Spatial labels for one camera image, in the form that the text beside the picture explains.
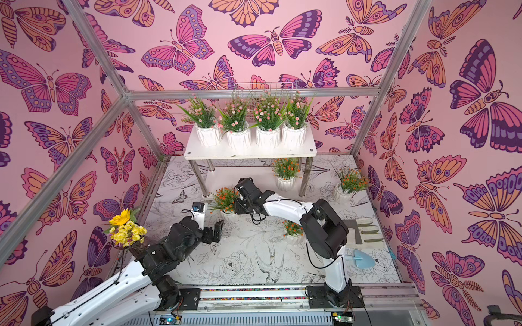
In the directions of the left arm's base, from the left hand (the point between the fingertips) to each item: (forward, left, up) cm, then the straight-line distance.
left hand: (214, 217), depth 77 cm
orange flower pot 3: (+19, -28, +6) cm, 35 cm away
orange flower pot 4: (+18, -58, -1) cm, 60 cm away
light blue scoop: (-11, -58, -14) cm, 61 cm away
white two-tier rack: (+33, +6, -9) cm, 35 cm away
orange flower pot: (+6, -3, -10) cm, 12 cm away
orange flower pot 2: (-4, -30, -5) cm, 31 cm away
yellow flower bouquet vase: (-10, +25, +9) cm, 29 cm away
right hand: (+11, -6, -8) cm, 15 cm away
